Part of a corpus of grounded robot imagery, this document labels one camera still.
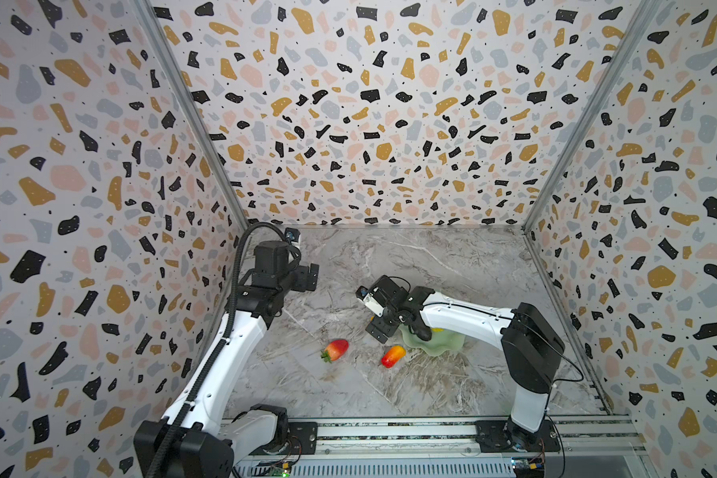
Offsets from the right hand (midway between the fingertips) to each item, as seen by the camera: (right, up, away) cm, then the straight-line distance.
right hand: (375, 312), depth 87 cm
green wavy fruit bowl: (+20, -9, +3) cm, 22 cm away
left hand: (-21, +16, -11) cm, 28 cm away
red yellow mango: (+5, -12, -2) cm, 13 cm away
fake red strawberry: (-12, -11, -2) cm, 16 cm away
